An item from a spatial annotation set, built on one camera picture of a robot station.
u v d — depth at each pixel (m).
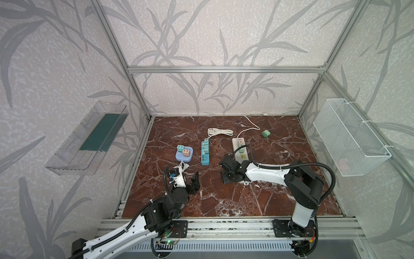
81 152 0.64
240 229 0.75
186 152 0.93
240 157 0.96
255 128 1.11
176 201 0.55
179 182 0.65
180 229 0.73
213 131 1.08
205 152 0.96
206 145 0.96
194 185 0.68
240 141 0.98
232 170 0.69
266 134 1.08
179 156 0.96
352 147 0.61
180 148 0.95
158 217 0.57
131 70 0.94
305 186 0.47
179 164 0.94
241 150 0.96
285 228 0.73
